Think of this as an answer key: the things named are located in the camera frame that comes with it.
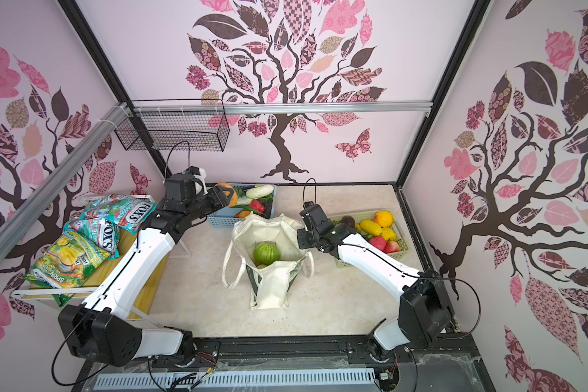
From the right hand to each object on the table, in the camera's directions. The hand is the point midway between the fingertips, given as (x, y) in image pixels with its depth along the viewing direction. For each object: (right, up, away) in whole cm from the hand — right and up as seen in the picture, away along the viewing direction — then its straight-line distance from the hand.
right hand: (303, 232), depth 84 cm
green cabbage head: (-14, -8, +3) cm, 16 cm away
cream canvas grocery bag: (-11, -17, -7) cm, 21 cm away
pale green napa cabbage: (-19, +16, +23) cm, 34 cm away
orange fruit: (+33, +4, +13) cm, 36 cm away
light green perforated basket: (+24, +4, +19) cm, 31 cm away
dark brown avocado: (+18, +4, +13) cm, 22 cm away
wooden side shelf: (-50, -9, -28) cm, 58 cm away
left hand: (-24, +12, -6) cm, 28 cm away
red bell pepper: (-20, +10, +20) cm, 30 cm away
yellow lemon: (+34, -2, +11) cm, 36 cm away
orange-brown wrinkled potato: (-23, +12, -6) cm, 26 cm away
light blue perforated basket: (-13, +15, +23) cm, 30 cm away
